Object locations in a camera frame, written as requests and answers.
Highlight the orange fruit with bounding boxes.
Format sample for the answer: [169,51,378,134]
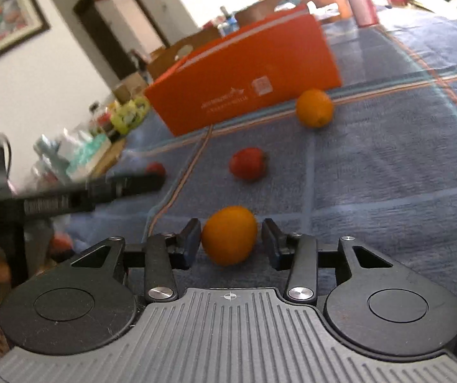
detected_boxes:
[202,206,259,266]
[295,89,335,129]

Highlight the blue patterned tablecloth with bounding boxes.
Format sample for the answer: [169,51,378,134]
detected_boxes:
[67,9,457,296]

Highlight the small red fruit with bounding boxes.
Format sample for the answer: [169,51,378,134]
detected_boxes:
[145,162,166,177]

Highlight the red tomato fruit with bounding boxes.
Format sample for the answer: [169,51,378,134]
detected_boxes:
[229,147,268,182]

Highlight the orange cardboard box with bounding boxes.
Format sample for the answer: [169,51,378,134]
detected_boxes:
[144,4,342,137]

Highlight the pink cylindrical canister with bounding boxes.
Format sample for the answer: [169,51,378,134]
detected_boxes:
[348,0,379,29]

